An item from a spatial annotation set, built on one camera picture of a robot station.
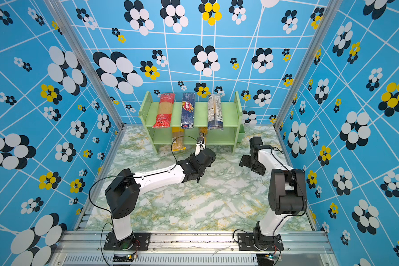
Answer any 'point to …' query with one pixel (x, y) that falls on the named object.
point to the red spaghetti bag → (164, 113)
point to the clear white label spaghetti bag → (214, 112)
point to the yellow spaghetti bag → (178, 143)
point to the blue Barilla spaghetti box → (188, 105)
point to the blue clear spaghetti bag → (203, 132)
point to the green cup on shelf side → (240, 137)
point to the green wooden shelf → (233, 132)
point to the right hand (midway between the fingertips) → (251, 167)
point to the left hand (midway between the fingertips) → (206, 152)
